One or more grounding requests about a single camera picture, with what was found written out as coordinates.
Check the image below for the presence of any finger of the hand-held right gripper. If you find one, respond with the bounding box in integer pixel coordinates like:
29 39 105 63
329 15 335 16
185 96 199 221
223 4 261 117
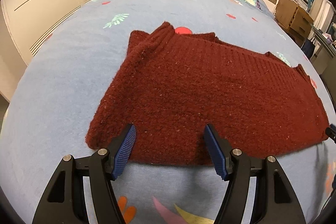
325 123 336 145

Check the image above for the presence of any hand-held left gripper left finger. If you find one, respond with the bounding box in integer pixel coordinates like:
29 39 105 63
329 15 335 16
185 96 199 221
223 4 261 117
32 123 137 224

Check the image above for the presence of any bed with blue patterned cover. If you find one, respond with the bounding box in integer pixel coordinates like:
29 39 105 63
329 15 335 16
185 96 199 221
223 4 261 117
0 0 336 224

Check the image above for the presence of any desk with glass top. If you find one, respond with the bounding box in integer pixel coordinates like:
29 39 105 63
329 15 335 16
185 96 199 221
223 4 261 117
311 25 336 58

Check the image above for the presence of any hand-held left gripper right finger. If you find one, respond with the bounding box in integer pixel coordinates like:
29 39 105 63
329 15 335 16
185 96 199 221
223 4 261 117
203 123 307 224

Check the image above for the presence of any dark red knit sweater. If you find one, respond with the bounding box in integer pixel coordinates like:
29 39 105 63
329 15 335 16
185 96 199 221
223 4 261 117
84 21 331 166

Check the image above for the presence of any dark blue bag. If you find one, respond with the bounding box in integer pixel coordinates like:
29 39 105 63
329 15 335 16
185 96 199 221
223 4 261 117
302 39 315 60

